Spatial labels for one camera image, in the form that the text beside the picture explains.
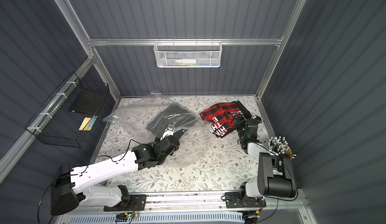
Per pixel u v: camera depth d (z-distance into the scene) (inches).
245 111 42.7
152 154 21.6
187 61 34.7
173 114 36.6
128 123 40.8
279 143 29.0
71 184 15.8
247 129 27.2
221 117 37.7
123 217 28.3
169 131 26.2
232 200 28.9
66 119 28.5
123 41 65.8
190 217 30.3
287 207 28.9
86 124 25.3
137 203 29.0
